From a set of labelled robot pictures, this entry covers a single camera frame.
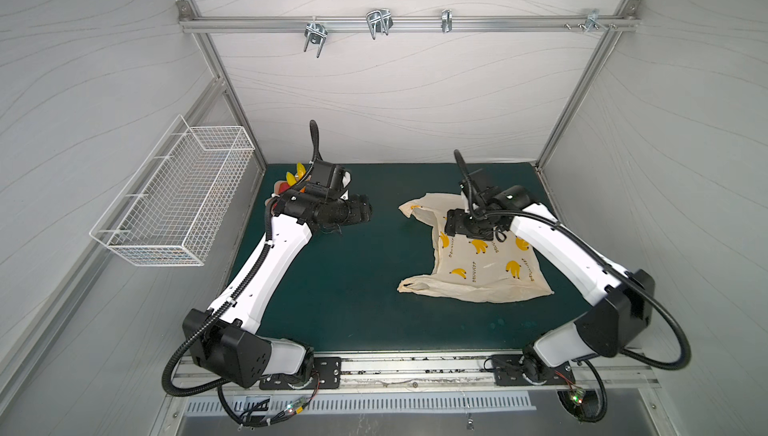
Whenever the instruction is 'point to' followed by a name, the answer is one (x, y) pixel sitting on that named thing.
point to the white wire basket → (171, 210)
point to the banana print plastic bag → (490, 270)
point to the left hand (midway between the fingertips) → (366, 207)
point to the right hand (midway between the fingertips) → (460, 222)
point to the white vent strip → (465, 401)
